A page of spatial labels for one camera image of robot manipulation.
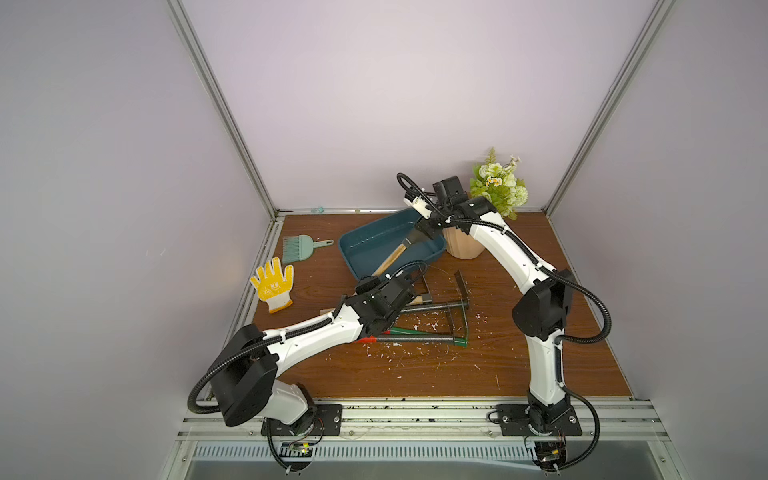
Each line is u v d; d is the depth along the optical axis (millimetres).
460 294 965
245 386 415
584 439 707
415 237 940
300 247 1101
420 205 770
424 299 922
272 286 1000
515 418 745
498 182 852
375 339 833
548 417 628
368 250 1123
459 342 831
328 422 731
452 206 665
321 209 1264
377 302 637
